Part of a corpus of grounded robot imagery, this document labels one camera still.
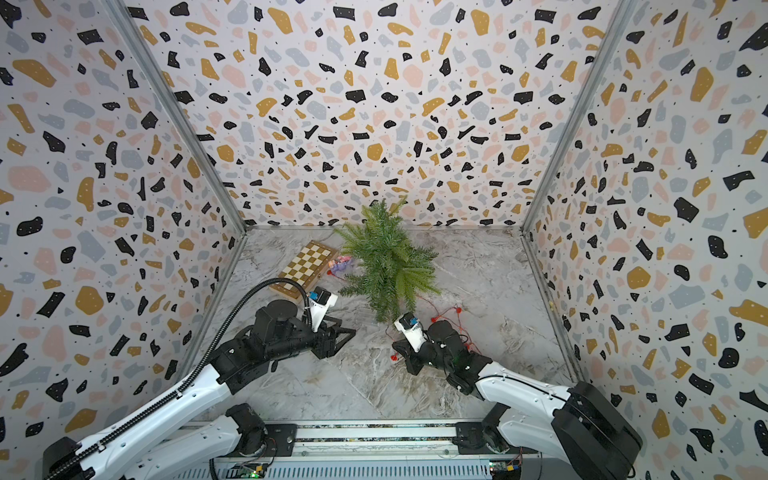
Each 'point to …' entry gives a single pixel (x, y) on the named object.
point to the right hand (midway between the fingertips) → (396, 346)
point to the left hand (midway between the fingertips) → (351, 327)
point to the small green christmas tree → (391, 267)
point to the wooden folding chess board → (306, 268)
